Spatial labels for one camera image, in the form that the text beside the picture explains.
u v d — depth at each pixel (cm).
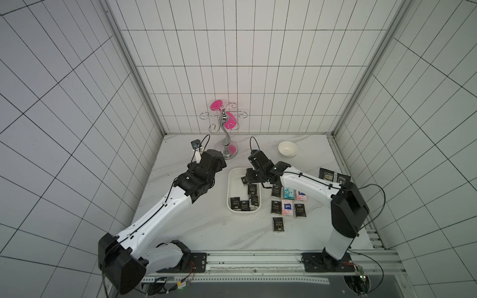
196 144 63
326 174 100
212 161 54
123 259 37
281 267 73
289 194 90
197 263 73
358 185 102
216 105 95
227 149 111
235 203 88
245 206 86
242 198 90
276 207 86
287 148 108
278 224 81
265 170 64
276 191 92
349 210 45
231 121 90
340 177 98
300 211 85
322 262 65
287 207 86
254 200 88
